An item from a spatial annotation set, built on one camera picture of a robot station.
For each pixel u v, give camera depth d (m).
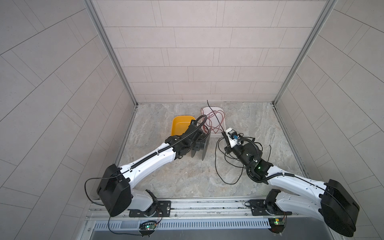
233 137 0.61
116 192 0.39
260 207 0.71
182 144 0.56
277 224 0.68
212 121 1.05
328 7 0.71
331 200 0.40
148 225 0.64
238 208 0.72
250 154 0.56
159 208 0.71
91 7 0.71
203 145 0.67
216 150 0.91
